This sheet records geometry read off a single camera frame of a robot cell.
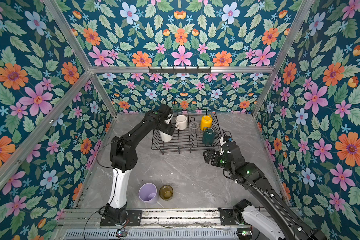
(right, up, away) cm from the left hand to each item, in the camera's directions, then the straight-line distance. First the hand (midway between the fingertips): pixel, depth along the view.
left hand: (169, 125), depth 96 cm
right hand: (+24, -14, -23) cm, 36 cm away
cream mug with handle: (-2, -8, +1) cm, 8 cm away
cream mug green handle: (+25, -7, -5) cm, 26 cm away
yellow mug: (+25, +3, +4) cm, 25 cm away
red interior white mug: (+8, +2, +5) cm, 10 cm away
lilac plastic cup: (-8, -36, -19) cm, 41 cm away
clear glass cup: (+17, -1, +2) cm, 17 cm away
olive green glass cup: (+1, -37, -16) cm, 40 cm away
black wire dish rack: (+8, -12, +7) cm, 16 cm away
